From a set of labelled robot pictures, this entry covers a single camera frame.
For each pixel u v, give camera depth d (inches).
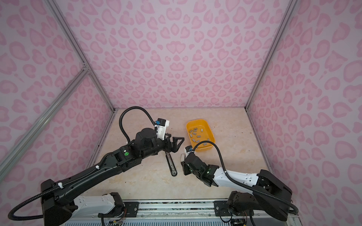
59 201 15.3
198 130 41.6
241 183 17.1
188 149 28.9
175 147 23.7
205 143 27.8
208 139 39.6
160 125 23.4
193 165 24.5
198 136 40.5
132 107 20.2
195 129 41.9
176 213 28.4
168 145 23.4
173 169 33.9
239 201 23.4
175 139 23.6
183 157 34.8
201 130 41.6
